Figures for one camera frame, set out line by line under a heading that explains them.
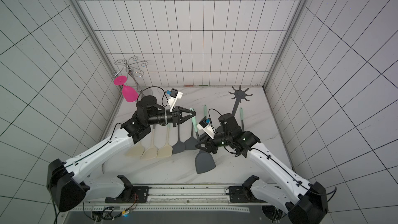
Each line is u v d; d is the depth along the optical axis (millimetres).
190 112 631
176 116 569
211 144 598
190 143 914
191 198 726
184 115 627
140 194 728
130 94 967
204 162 692
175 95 589
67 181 376
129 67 920
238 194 713
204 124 621
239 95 630
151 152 854
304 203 372
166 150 856
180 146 881
